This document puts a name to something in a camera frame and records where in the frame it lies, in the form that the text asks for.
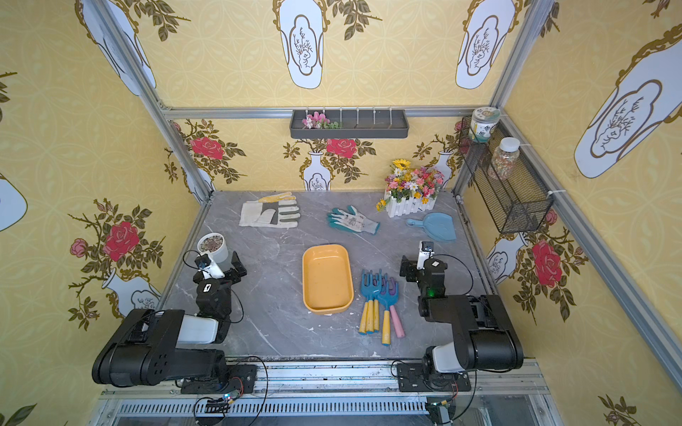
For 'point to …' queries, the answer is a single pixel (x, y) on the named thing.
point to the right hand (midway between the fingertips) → (424, 256)
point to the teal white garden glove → (351, 219)
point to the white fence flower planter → (409, 190)
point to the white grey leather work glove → (279, 210)
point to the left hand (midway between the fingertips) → (211, 260)
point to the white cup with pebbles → (214, 245)
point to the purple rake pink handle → (392, 289)
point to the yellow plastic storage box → (328, 285)
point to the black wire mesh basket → (518, 197)
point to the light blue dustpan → (437, 226)
